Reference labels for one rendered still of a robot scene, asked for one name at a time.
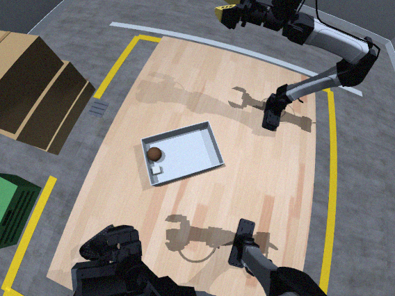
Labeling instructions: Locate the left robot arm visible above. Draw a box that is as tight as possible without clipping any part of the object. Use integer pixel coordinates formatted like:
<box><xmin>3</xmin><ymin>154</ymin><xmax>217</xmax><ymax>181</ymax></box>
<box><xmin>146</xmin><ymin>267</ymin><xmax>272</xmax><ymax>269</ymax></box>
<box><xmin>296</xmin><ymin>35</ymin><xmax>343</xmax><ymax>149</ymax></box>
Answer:
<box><xmin>71</xmin><ymin>218</ymin><xmax>327</xmax><ymax>296</ymax></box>

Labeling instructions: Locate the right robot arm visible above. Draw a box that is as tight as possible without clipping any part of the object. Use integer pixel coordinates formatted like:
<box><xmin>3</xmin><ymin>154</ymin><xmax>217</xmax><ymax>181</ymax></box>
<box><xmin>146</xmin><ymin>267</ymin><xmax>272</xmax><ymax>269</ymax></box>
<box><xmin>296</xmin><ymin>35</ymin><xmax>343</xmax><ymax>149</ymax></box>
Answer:
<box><xmin>262</xmin><ymin>0</ymin><xmax>377</xmax><ymax>127</ymax></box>

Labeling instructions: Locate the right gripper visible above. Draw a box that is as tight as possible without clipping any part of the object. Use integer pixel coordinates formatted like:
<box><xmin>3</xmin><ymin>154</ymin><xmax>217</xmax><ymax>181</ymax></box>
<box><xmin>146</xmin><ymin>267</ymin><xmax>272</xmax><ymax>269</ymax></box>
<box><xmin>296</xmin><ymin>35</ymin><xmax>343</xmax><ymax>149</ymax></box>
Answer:
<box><xmin>215</xmin><ymin>0</ymin><xmax>268</xmax><ymax>29</ymax></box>

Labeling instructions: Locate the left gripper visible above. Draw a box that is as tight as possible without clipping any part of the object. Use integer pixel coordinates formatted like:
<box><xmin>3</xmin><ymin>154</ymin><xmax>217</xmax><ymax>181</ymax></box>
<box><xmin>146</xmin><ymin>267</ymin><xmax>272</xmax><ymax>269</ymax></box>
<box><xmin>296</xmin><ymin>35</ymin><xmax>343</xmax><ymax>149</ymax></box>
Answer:
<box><xmin>106</xmin><ymin>225</ymin><xmax>148</xmax><ymax>279</ymax></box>

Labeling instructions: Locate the brown ball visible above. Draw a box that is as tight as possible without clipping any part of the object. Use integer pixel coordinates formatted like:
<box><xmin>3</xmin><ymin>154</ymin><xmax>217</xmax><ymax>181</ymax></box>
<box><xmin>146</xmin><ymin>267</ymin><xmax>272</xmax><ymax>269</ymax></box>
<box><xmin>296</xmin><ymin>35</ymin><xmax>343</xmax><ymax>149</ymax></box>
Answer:
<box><xmin>147</xmin><ymin>147</ymin><xmax>162</xmax><ymax>161</ymax></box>

